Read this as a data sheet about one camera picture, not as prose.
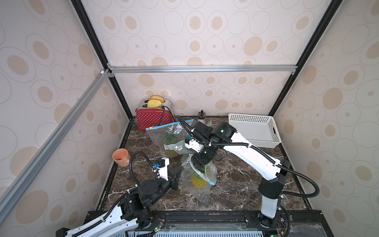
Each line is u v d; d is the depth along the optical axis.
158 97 1.06
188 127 0.54
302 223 0.74
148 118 1.03
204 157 0.59
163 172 0.59
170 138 0.81
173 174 0.63
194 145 0.64
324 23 0.73
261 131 1.10
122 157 0.94
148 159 0.57
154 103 1.02
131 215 0.51
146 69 1.84
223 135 0.47
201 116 1.06
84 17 0.70
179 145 0.71
